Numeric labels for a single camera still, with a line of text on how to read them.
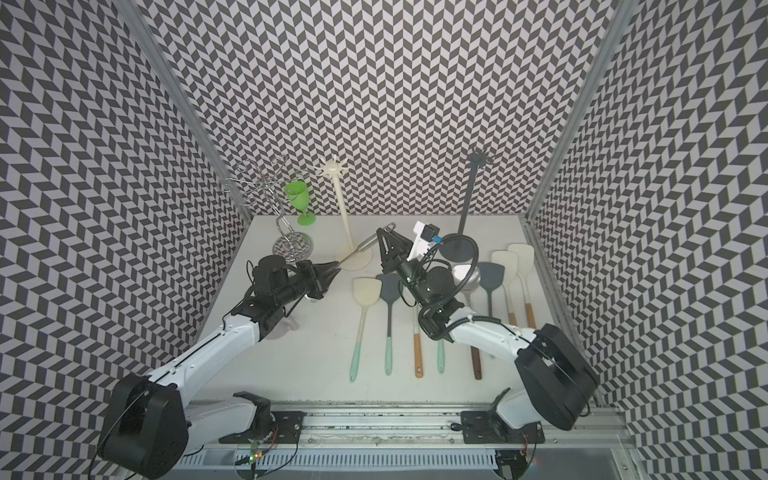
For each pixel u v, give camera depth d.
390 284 0.99
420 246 0.62
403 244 0.66
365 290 0.96
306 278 0.70
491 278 0.99
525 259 1.03
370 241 0.68
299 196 1.02
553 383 0.42
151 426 0.39
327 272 0.74
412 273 0.64
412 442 0.71
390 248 0.66
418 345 0.85
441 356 0.83
